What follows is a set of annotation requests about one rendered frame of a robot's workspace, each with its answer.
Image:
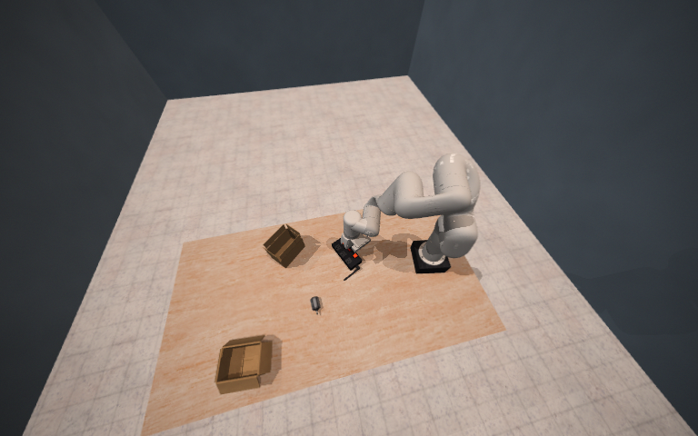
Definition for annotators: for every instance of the black power strip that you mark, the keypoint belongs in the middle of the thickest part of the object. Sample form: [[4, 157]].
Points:
[[350, 258]]

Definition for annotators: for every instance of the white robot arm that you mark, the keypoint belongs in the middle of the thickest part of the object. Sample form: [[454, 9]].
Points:
[[456, 189]]

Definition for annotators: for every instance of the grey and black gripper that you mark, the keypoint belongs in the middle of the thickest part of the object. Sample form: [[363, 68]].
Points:
[[347, 243]]

